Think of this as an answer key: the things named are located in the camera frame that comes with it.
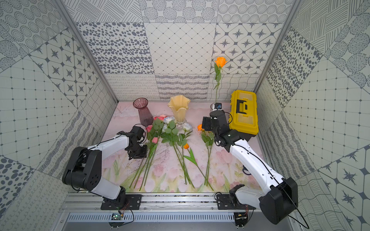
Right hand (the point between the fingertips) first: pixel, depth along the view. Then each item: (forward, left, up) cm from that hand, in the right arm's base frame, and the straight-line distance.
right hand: (211, 120), depth 80 cm
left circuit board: (-43, +49, -24) cm, 70 cm away
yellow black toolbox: (+8, -21, -6) cm, 24 cm away
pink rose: (+4, +39, -19) cm, 44 cm away
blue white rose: (+1, +26, -19) cm, 32 cm away
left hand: (-11, +41, -21) cm, 48 cm away
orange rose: (+2, 0, -23) cm, 23 cm away
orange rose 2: (+9, +5, -20) cm, 23 cm away
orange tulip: (-14, +10, -23) cm, 29 cm away
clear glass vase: (-1, 0, +12) cm, 12 cm away
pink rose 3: (+10, +38, -17) cm, 43 cm away
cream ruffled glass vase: (+19, +20, -7) cm, 28 cm away
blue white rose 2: (-1, +18, -21) cm, 28 cm away
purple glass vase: (+12, +43, -11) cm, 46 cm away
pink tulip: (-2, +36, -20) cm, 42 cm away
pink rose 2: (+13, +35, -17) cm, 41 cm away
